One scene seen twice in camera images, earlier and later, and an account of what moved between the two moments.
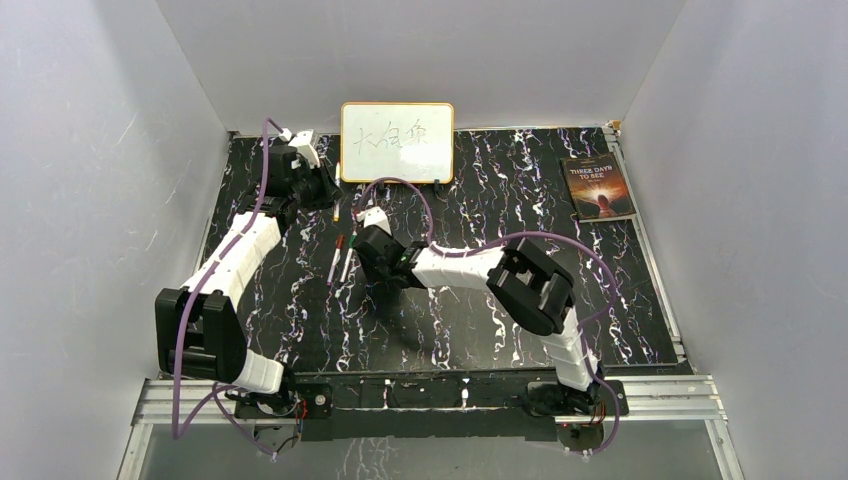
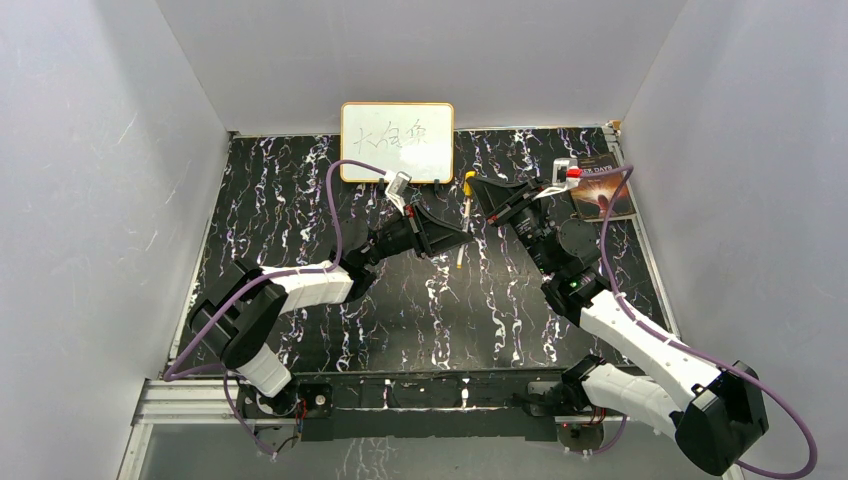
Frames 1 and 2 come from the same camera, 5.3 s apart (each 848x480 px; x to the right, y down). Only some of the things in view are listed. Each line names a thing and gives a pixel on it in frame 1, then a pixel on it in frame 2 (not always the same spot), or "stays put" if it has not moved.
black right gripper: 374,274 -> 493,196
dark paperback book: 597,187 stays put
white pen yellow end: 337,202 -> 468,203
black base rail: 418,404 stays put
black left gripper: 329,191 -> 430,236
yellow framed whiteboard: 411,140 stays put
